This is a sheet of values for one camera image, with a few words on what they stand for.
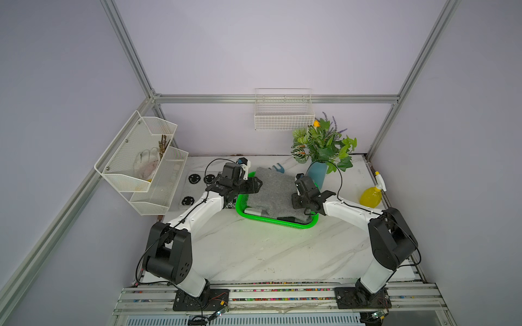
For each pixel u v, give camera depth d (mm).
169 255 437
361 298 649
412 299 751
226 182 678
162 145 815
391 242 466
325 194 664
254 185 765
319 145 817
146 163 779
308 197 714
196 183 1037
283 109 951
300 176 839
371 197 979
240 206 885
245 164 792
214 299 724
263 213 885
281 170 1144
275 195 927
